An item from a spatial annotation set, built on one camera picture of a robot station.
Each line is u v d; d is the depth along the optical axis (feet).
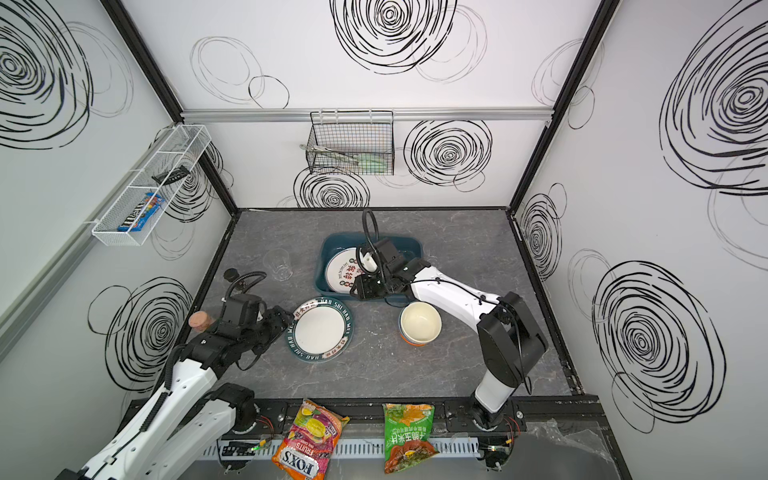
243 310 1.97
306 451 2.19
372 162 2.84
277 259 3.29
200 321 2.59
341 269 3.33
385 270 2.17
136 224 2.20
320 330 2.85
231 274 2.92
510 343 1.46
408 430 2.22
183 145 2.99
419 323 2.80
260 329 2.18
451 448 2.32
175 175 2.61
